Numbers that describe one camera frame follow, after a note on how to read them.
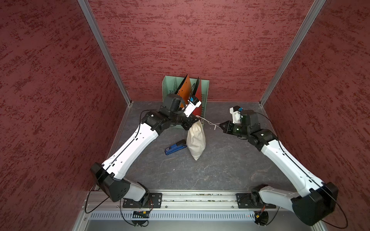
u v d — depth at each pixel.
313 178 0.41
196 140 0.74
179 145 0.94
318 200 0.38
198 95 0.85
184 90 0.91
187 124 0.61
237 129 0.64
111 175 0.39
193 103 0.58
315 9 0.71
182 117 0.61
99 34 0.81
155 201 0.74
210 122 0.73
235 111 0.68
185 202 0.74
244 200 0.74
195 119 0.67
